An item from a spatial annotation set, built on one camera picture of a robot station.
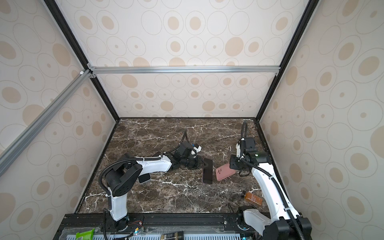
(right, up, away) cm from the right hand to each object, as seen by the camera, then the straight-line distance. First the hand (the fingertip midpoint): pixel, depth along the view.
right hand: (234, 162), depth 80 cm
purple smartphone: (-14, -6, +6) cm, 16 cm away
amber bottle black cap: (+10, -18, -2) cm, 21 cm away
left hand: (-12, -2, +2) cm, 12 cm away
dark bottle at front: (-30, -31, -12) cm, 44 cm away
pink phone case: (-5, -6, +2) cm, 8 cm away
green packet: (-72, -32, -10) cm, 79 cm away
